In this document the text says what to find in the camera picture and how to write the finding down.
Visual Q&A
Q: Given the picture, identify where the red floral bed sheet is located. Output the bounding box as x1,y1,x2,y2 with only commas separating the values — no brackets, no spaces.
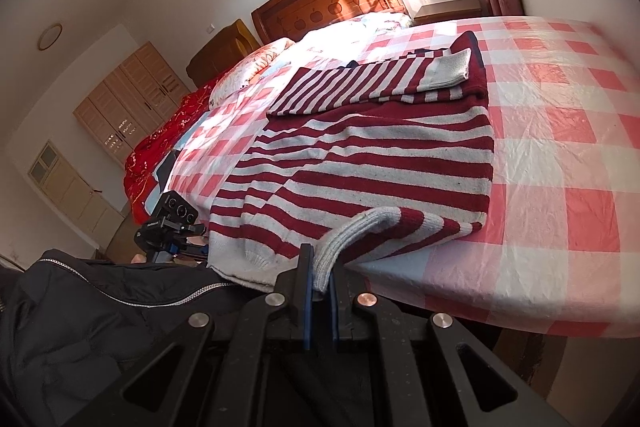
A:
124,75,221,225

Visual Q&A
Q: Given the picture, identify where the wooden door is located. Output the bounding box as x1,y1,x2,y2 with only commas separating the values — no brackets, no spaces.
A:
29,141,124,251

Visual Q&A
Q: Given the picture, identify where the floral folded quilt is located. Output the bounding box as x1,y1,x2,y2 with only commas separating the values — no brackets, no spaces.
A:
295,11,412,58

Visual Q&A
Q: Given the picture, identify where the pink checkered bed sheet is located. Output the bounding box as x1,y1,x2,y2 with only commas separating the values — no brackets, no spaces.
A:
167,17,639,338

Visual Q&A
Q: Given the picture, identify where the pink floral pillow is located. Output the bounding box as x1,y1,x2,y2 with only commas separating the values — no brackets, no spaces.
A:
208,38,294,110

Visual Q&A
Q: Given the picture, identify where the wooden nightstand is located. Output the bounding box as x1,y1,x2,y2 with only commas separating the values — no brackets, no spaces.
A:
413,0,484,25

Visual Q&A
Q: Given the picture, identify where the striped red grey navy sweater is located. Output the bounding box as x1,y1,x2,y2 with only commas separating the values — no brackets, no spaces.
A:
208,31,495,291

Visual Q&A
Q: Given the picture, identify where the wooden wardrobe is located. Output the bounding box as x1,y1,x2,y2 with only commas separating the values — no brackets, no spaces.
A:
74,42,190,165

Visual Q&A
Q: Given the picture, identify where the round wall lamp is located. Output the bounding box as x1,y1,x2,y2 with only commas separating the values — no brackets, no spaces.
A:
37,23,64,51

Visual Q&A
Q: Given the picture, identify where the black jacket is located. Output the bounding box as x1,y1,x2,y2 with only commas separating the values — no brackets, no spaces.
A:
1,251,261,426

